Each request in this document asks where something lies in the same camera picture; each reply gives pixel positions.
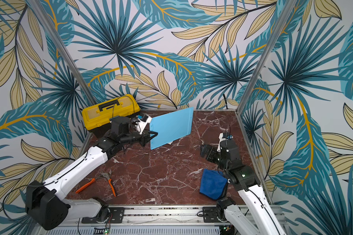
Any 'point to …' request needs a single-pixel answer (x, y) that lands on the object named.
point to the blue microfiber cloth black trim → (213, 184)
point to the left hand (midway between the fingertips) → (156, 135)
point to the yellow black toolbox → (96, 118)
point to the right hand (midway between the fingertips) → (208, 148)
